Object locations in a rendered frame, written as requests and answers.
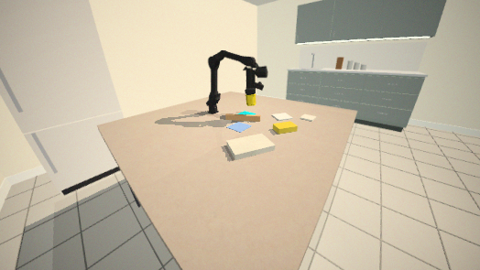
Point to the cream flat square block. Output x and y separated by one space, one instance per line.
308 117

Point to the yellow cup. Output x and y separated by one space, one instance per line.
250 100

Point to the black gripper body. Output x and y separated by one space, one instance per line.
250 85

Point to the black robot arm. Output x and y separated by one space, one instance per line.
214 63

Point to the wooden rail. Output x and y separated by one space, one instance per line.
242 117

